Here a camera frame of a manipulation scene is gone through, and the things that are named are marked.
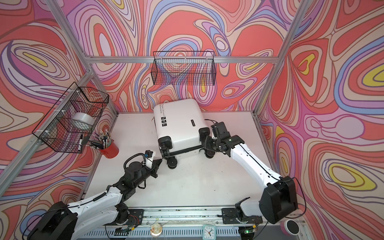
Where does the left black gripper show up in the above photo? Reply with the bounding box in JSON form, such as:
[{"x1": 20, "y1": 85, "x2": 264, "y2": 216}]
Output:
[{"x1": 131, "y1": 159, "x2": 163, "y2": 190}]

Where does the black suitcase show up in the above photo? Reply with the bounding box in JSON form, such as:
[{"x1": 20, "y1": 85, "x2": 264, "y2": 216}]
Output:
[{"x1": 154, "y1": 99, "x2": 214, "y2": 169}]

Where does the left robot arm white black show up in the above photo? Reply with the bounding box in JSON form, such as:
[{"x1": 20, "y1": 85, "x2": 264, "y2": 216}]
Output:
[{"x1": 27, "y1": 159, "x2": 162, "y2": 240}]

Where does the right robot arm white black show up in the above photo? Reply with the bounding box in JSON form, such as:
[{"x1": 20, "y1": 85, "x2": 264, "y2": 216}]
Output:
[{"x1": 203, "y1": 135, "x2": 298, "y2": 224}]

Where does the red pen cup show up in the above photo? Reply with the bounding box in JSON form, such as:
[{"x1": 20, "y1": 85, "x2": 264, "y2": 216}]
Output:
[{"x1": 99, "y1": 140, "x2": 119, "y2": 159}]

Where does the round clear badge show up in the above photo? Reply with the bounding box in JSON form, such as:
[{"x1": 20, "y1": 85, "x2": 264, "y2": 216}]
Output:
[{"x1": 150, "y1": 223, "x2": 163, "y2": 238}]

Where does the small teal clock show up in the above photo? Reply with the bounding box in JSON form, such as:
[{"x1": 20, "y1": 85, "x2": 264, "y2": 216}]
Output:
[{"x1": 203, "y1": 225, "x2": 217, "y2": 240}]

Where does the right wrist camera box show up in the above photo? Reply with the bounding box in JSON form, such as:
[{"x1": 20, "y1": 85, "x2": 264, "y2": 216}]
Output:
[{"x1": 211, "y1": 122, "x2": 231, "y2": 140}]

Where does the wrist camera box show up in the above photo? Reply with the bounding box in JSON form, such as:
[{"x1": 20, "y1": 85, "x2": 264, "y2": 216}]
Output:
[
  {"x1": 145, "y1": 150, "x2": 156, "y2": 169},
  {"x1": 211, "y1": 122, "x2": 231, "y2": 140}
]

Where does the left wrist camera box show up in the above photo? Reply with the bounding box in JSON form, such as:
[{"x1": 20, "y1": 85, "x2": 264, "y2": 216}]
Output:
[{"x1": 145, "y1": 150, "x2": 156, "y2": 169}]

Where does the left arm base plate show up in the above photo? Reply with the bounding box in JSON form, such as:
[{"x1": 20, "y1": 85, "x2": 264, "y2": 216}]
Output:
[{"x1": 115, "y1": 209, "x2": 144, "y2": 227}]

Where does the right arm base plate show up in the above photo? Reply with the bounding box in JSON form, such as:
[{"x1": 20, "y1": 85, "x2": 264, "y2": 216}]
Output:
[{"x1": 218, "y1": 208, "x2": 263, "y2": 226}]

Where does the silver duct tape roll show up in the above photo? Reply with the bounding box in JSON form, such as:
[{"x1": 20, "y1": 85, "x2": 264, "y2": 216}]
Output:
[{"x1": 72, "y1": 113, "x2": 95, "y2": 131}]

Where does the back black wire basket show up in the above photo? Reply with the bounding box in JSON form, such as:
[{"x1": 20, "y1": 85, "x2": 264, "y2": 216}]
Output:
[{"x1": 151, "y1": 51, "x2": 217, "y2": 86}]

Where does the black wire basket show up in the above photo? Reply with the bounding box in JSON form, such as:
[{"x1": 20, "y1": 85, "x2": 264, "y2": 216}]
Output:
[
  {"x1": 151, "y1": 51, "x2": 217, "y2": 86},
  {"x1": 32, "y1": 83, "x2": 109, "y2": 154}
]

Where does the left black wire basket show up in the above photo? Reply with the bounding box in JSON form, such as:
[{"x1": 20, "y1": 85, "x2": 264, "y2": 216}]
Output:
[{"x1": 32, "y1": 83, "x2": 109, "y2": 154}]

